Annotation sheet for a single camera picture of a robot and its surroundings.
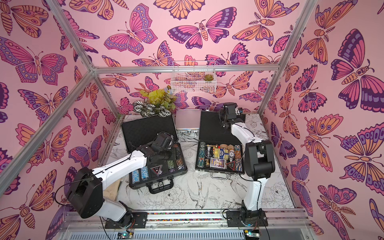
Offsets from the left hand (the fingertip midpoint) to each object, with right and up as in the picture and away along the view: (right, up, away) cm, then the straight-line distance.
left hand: (179, 152), depth 86 cm
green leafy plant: (-14, +35, +17) cm, 41 cm away
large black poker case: (-11, -12, 0) cm, 16 cm away
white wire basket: (+8, +47, +9) cm, 49 cm away
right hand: (+26, +26, +10) cm, 38 cm away
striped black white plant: (-19, +25, +4) cm, 32 cm away
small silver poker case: (+3, +19, +30) cm, 35 cm away
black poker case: (+24, 0, +9) cm, 26 cm away
